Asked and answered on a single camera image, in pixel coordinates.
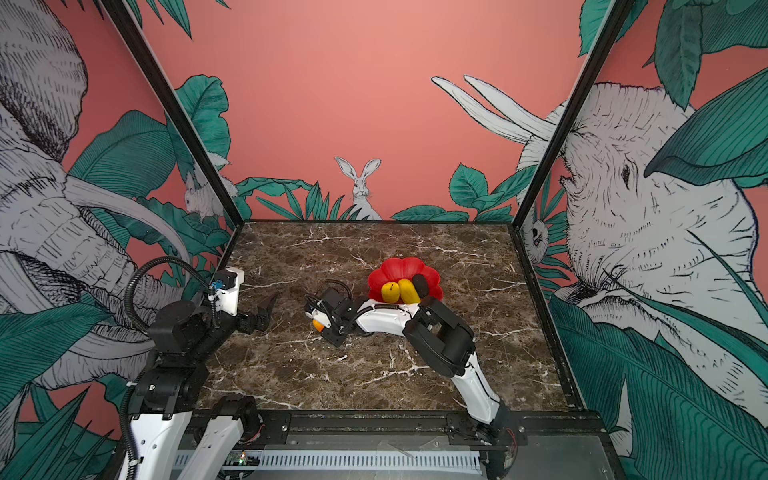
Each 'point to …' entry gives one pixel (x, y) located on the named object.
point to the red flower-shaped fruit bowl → (393, 270)
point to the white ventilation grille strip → (357, 460)
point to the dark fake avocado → (420, 283)
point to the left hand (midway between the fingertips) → (254, 284)
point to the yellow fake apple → (390, 292)
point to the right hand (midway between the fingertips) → (324, 330)
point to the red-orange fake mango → (320, 327)
